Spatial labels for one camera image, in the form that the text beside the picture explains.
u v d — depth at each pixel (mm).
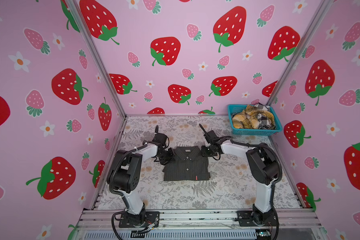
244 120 1039
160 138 798
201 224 731
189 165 903
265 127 1007
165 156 832
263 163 521
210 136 799
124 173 491
